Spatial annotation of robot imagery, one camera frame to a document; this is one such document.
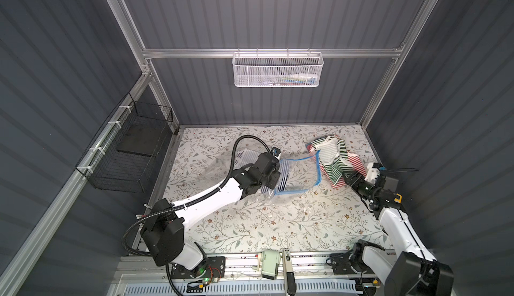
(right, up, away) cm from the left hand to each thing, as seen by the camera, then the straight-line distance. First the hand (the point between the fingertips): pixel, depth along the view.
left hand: (275, 174), depth 80 cm
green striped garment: (+30, +6, +19) cm, 37 cm away
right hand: (+33, -2, +5) cm, 33 cm away
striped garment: (+42, +3, +19) cm, 46 cm away
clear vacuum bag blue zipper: (+11, -3, +19) cm, 22 cm away
